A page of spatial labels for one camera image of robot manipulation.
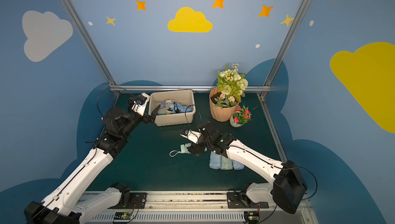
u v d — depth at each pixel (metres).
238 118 0.92
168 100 1.04
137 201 0.76
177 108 0.97
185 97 1.09
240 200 0.66
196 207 0.74
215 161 0.85
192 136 0.68
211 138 0.60
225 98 0.95
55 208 0.38
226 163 0.84
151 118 0.65
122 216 0.72
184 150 0.90
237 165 0.82
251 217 0.73
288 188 0.40
